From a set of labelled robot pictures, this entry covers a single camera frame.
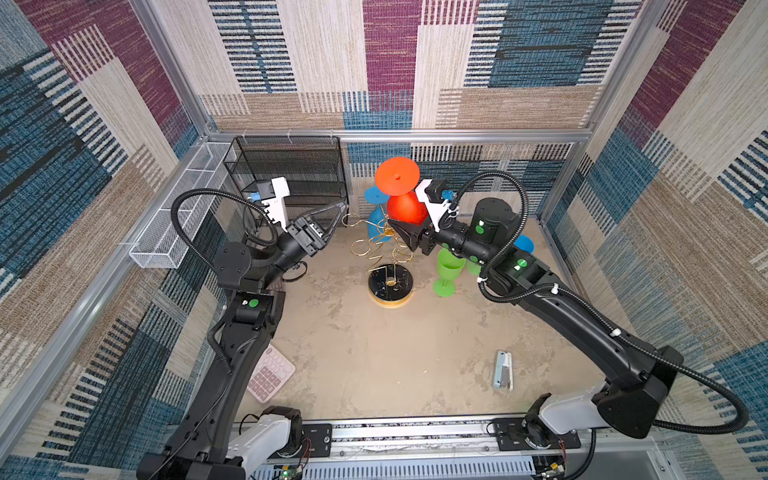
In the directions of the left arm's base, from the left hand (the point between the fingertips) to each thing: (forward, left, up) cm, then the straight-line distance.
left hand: (347, 206), depth 52 cm
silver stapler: (-14, -37, -48) cm, 63 cm away
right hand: (+7, -10, -8) cm, 14 cm away
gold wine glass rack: (+16, -8, -49) cm, 52 cm away
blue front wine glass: (+22, -49, -36) cm, 64 cm away
